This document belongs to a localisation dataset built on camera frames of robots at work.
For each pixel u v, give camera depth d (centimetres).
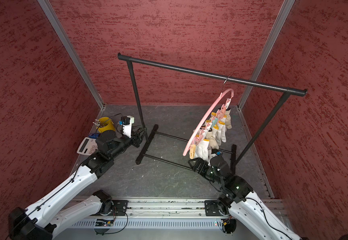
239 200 50
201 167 65
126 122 59
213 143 69
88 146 94
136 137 62
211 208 74
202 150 64
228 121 80
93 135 100
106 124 96
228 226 71
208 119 79
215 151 70
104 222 71
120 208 74
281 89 42
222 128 70
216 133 70
